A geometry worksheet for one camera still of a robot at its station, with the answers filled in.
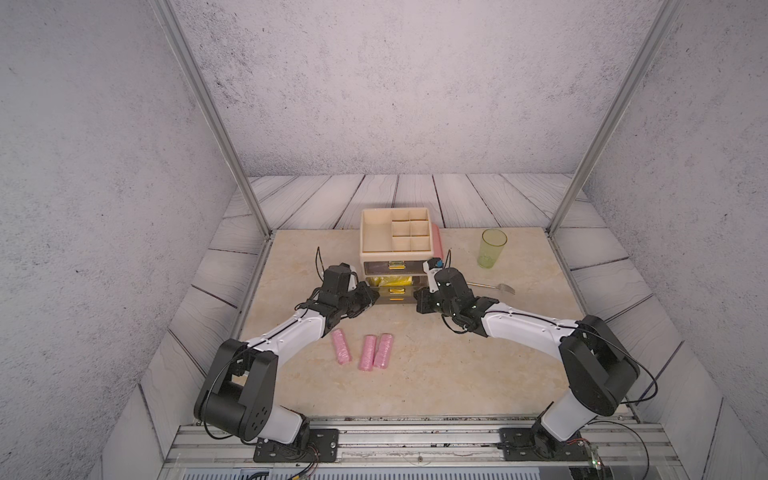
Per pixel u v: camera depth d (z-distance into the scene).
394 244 0.87
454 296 0.67
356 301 0.77
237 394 0.43
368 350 0.88
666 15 0.71
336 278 0.68
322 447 0.73
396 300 0.91
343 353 0.87
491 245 0.99
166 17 0.70
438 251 1.15
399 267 0.85
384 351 0.87
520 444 0.73
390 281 0.88
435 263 0.79
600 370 0.45
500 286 1.04
